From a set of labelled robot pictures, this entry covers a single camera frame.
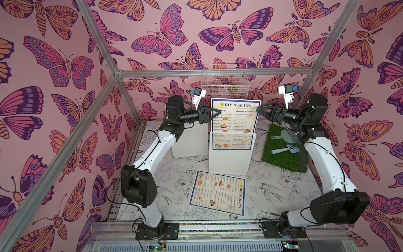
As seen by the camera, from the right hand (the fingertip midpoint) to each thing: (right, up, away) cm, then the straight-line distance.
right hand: (260, 109), depth 64 cm
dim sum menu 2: (-15, -42, +22) cm, 50 cm away
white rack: (-29, -14, +31) cm, 45 cm away
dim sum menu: (-9, -7, +10) cm, 15 cm away
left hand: (-16, -1, +4) cm, 16 cm away
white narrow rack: (-9, -20, +19) cm, 29 cm away
